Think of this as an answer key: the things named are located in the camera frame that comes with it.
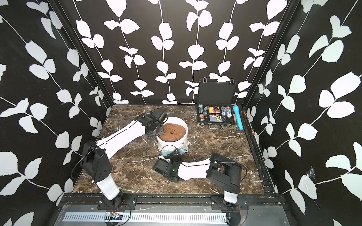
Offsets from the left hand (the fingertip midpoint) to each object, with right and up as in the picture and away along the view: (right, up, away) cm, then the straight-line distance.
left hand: (160, 130), depth 87 cm
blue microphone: (+58, +15, +28) cm, 66 cm away
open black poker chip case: (+40, +17, +29) cm, 52 cm away
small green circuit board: (-21, -43, -16) cm, 50 cm away
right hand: (+11, -10, -2) cm, 15 cm away
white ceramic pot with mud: (+9, -5, -1) cm, 10 cm away
